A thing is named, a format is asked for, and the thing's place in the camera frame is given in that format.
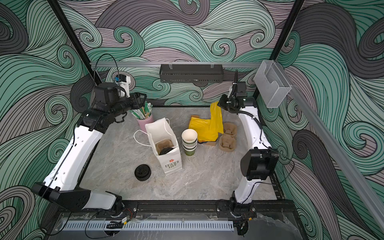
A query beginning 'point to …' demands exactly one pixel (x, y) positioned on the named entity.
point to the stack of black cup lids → (142, 172)
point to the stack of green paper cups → (189, 141)
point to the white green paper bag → (158, 130)
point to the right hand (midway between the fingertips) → (218, 102)
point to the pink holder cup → (142, 122)
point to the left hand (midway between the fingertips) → (143, 93)
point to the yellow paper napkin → (207, 130)
